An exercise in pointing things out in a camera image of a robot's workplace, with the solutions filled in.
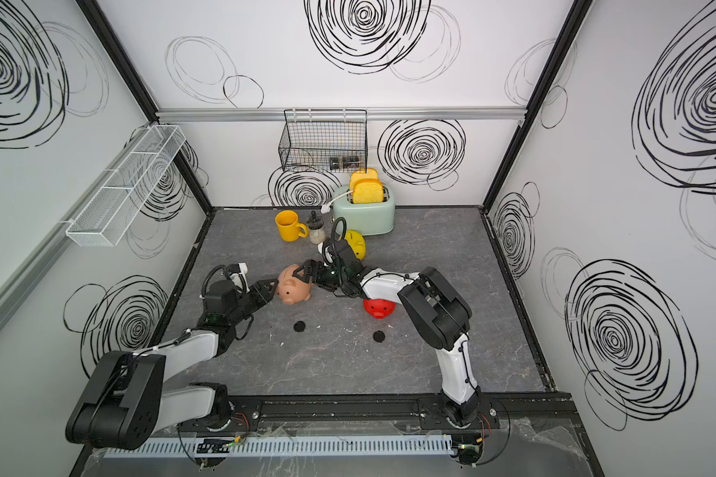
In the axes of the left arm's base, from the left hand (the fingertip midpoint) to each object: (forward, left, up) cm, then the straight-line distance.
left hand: (275, 283), depth 88 cm
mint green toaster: (+23, -28, +4) cm, 37 cm away
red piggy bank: (-6, -31, -2) cm, 32 cm away
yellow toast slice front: (+30, -27, +11) cm, 42 cm away
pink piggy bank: (-2, -5, 0) cm, 6 cm away
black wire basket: (+65, -8, +8) cm, 66 cm away
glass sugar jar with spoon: (+25, -9, -6) cm, 27 cm away
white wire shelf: (+8, +37, +24) cm, 45 cm away
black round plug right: (-12, -32, -8) cm, 35 cm away
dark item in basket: (+28, -21, +24) cm, 42 cm away
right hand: (+1, -8, +1) cm, 8 cm away
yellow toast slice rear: (+36, -28, +14) cm, 47 cm away
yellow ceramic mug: (+24, 0, -2) cm, 24 cm away
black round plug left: (-9, -8, -9) cm, 15 cm away
